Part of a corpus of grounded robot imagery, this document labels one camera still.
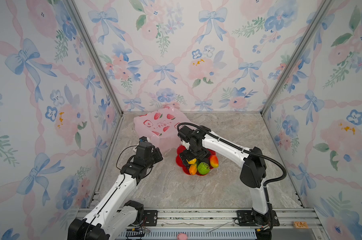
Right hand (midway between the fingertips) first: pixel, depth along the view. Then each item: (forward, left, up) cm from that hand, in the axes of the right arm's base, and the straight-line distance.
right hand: (189, 158), depth 84 cm
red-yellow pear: (0, -14, -3) cm, 14 cm away
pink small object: (-35, +3, -9) cm, 36 cm away
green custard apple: (-5, -8, -1) cm, 9 cm away
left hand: (+2, +15, +5) cm, 16 cm away
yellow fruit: (-2, -1, -1) cm, 2 cm away
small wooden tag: (-29, -53, -10) cm, 62 cm away
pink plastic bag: (+21, +18, +3) cm, 28 cm away
